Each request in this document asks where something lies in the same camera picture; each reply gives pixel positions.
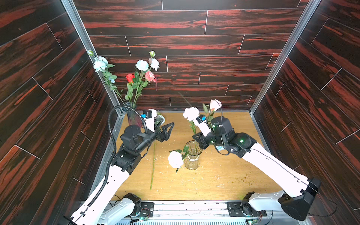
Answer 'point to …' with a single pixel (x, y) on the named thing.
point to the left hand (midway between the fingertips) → (168, 122)
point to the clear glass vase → (191, 161)
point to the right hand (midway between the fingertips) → (196, 134)
